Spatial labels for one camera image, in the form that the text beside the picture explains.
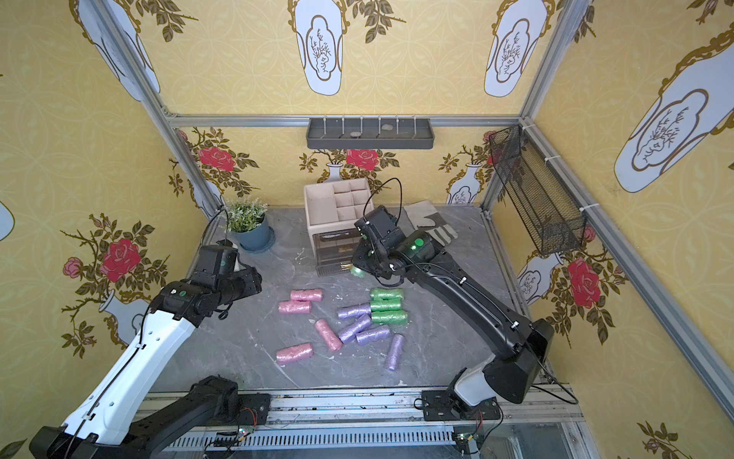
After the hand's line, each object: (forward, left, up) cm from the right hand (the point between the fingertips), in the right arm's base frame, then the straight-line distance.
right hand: (353, 264), depth 72 cm
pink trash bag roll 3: (-12, +6, -24) cm, 28 cm away
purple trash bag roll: (-3, +3, -23) cm, 24 cm away
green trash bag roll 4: (-3, -11, -24) cm, 27 cm away
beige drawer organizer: (+24, +9, -4) cm, 26 cm away
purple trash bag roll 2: (-8, +1, -25) cm, 26 cm away
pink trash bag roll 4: (-15, +17, -23) cm, 32 cm away
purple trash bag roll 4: (-11, -12, -25) cm, 30 cm away
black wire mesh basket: (+19, -58, -3) cm, 61 cm away
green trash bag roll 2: (+4, -9, -24) cm, 26 cm away
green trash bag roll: (-2, -1, 0) cm, 2 cm away
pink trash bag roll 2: (-1, +20, -24) cm, 31 cm away
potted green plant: (+22, +38, -10) cm, 45 cm away
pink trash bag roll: (+3, +17, -24) cm, 29 cm away
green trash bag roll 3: (+1, -9, -24) cm, 25 cm away
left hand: (-1, +26, -7) cm, 27 cm away
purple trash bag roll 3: (-9, -5, -24) cm, 26 cm away
